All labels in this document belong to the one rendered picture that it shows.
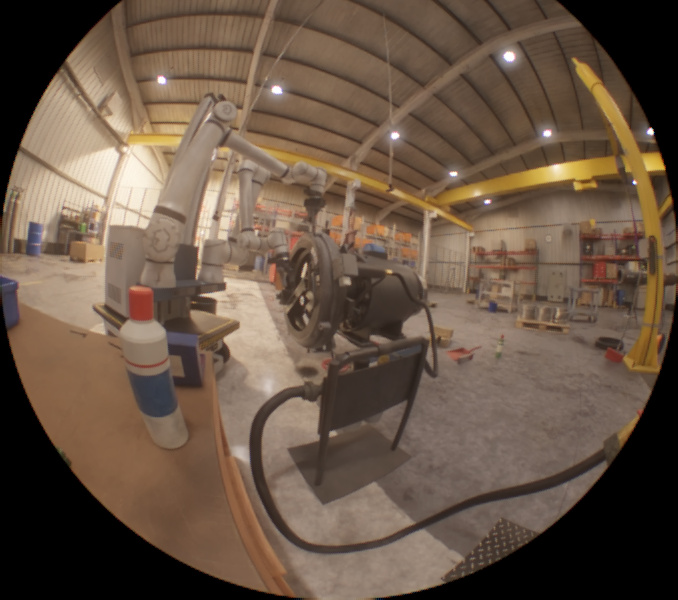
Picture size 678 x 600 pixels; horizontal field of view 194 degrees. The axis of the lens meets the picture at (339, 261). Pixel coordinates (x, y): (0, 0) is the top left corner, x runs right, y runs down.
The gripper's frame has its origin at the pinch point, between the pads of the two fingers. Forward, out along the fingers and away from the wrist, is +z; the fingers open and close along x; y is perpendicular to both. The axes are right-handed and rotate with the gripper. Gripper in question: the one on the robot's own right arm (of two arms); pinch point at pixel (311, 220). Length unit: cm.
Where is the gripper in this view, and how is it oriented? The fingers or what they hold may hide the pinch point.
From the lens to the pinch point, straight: 120.9
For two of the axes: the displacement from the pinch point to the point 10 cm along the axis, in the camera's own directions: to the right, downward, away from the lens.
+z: -1.5, 9.9, 0.2
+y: 5.0, 0.6, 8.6
